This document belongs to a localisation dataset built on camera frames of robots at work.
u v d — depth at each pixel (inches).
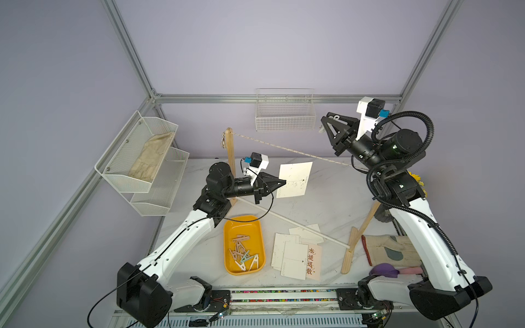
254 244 34.6
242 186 22.6
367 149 18.6
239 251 33.1
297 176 23.8
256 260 32.2
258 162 20.8
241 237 34.8
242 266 31.5
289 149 24.8
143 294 14.9
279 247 33.5
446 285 14.7
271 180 23.0
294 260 32.4
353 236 34.4
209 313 28.2
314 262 32.3
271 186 24.1
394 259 32.1
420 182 30.7
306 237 35.5
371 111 16.4
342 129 18.6
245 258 32.1
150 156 31.7
